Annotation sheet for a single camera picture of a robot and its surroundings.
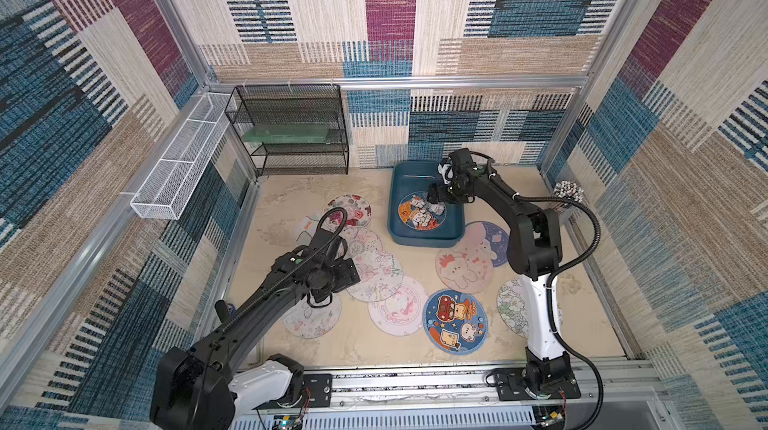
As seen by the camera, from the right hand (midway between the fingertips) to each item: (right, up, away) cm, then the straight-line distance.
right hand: (444, 200), depth 103 cm
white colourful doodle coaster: (-27, -14, -4) cm, 31 cm away
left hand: (-29, -22, -22) cm, 42 cm away
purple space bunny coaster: (+13, -14, -5) cm, 20 cm away
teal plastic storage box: (-11, +9, +12) cm, 19 cm away
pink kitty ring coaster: (-14, -32, -18) cm, 39 cm away
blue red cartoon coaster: (-1, -34, -20) cm, 39 cm away
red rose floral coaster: (-30, -4, +5) cm, 30 cm away
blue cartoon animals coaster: (-9, -4, +3) cm, 10 cm away
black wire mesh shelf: (-50, +31, -4) cm, 59 cm away
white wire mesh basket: (-71, +2, -33) cm, 79 cm away
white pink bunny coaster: (-21, -23, -10) cm, 33 cm away
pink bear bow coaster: (+5, -21, -10) cm, 24 cm away
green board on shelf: (-51, +22, -5) cm, 56 cm away
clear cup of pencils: (+34, +3, -14) cm, 37 cm away
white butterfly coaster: (-40, -34, -18) cm, 56 cm away
